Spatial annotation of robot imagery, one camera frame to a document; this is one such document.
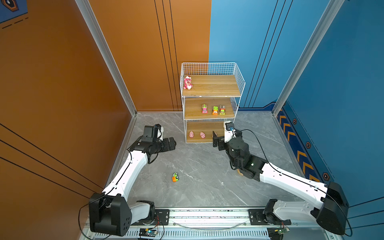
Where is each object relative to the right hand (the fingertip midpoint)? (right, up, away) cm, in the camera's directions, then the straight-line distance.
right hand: (220, 130), depth 74 cm
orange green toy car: (-25, -27, +10) cm, 38 cm away
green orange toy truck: (-2, +11, +10) cm, 14 cm away
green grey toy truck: (+3, +11, +10) cm, 15 cm away
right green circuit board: (+28, -47, -5) cm, 55 cm away
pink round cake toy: (+4, -15, -18) cm, 24 cm away
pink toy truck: (-8, +12, +10) cm, 18 cm away
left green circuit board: (-36, -49, -4) cm, 61 cm away
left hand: (-28, -7, +9) cm, 30 cm away
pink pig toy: (-16, -3, +28) cm, 32 cm away
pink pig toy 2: (-8, -4, +28) cm, 29 cm away
